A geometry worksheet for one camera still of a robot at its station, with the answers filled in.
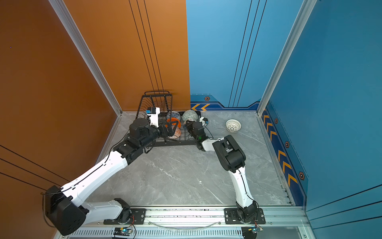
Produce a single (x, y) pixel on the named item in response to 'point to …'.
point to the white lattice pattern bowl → (233, 125)
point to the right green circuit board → (250, 232)
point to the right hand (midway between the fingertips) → (184, 120)
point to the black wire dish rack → (163, 99)
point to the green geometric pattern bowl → (190, 115)
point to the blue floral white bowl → (174, 114)
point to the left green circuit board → (120, 231)
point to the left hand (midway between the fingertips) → (172, 120)
